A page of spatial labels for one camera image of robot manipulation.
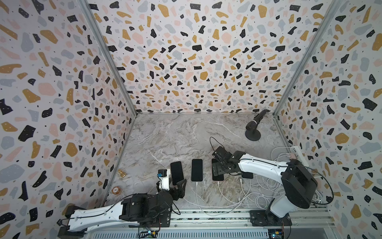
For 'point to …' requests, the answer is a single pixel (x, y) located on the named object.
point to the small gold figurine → (122, 174)
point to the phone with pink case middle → (221, 177)
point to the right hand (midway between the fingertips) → (220, 169)
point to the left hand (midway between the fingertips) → (183, 182)
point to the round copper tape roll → (116, 190)
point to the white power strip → (295, 150)
